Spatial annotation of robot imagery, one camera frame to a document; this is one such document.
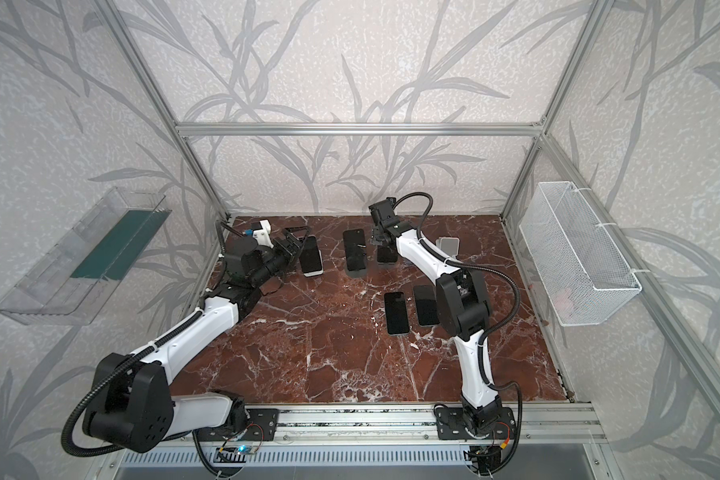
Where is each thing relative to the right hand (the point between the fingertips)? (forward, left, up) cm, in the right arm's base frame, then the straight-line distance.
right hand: (388, 223), depth 99 cm
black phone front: (-22, -12, -16) cm, 30 cm away
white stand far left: (-12, +26, -13) cm, 31 cm away
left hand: (-15, +21, +14) cm, 29 cm away
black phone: (-10, +1, -5) cm, 11 cm away
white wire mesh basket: (-34, -40, +21) cm, 56 cm away
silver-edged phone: (-25, -2, -14) cm, 29 cm away
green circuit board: (-61, +35, -13) cm, 72 cm away
